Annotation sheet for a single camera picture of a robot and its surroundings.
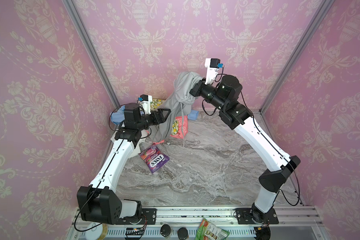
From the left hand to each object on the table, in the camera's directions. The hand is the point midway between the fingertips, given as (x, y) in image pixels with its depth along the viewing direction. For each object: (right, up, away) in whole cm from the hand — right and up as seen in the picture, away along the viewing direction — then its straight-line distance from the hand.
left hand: (166, 112), depth 74 cm
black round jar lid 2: (+8, -51, -12) cm, 53 cm away
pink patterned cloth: (+8, -7, +32) cm, 33 cm away
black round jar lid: (+1, -50, -11) cm, 52 cm away
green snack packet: (+19, -55, -5) cm, 58 cm away
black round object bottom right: (+46, -58, -3) cm, 74 cm away
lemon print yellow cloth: (-11, +8, +29) cm, 32 cm away
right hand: (+10, +13, -15) cm, 22 cm away
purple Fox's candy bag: (-10, -27, +18) cm, 34 cm away
